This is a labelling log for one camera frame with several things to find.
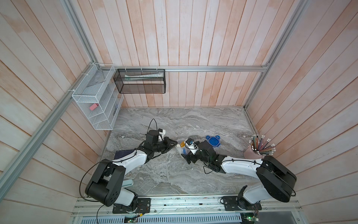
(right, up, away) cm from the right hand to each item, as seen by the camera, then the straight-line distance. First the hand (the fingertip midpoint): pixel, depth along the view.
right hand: (186, 148), depth 87 cm
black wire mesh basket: (-34, +48, +17) cm, 61 cm away
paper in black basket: (-29, +47, +3) cm, 55 cm away
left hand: (-6, +3, -3) cm, 7 cm away
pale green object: (-35, -18, -9) cm, 40 cm away
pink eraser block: (-56, +26, -5) cm, 62 cm away
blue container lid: (+21, +3, +13) cm, 24 cm away
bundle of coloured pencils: (+47, +1, -2) cm, 47 cm away
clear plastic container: (-4, +2, -6) cm, 7 cm away
